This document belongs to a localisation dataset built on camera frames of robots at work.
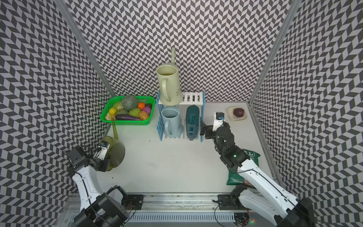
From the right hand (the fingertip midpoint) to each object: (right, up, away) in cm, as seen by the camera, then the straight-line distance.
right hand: (209, 123), depth 74 cm
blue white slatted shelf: (-6, +14, +10) cm, 19 cm away
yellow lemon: (-67, +8, +28) cm, 73 cm away
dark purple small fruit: (-43, +12, +38) cm, 59 cm away
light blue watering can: (-22, +4, +12) cm, 26 cm away
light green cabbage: (-51, +6, +28) cm, 58 cm away
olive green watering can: (-58, -20, +16) cm, 63 cm away
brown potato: (-44, +4, +27) cm, 52 cm away
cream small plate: (+22, +7, +37) cm, 44 cm away
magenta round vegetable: (-42, +9, +32) cm, 54 cm away
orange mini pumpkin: (-49, +12, +37) cm, 63 cm away
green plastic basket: (-73, +16, +37) cm, 83 cm away
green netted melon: (-55, +13, +28) cm, 63 cm away
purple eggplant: (-59, +3, +26) cm, 64 cm away
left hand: (-60, -22, +5) cm, 64 cm away
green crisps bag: (+14, -31, +3) cm, 34 cm away
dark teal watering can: (-9, +1, +10) cm, 13 cm away
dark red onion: (+27, +7, +31) cm, 41 cm away
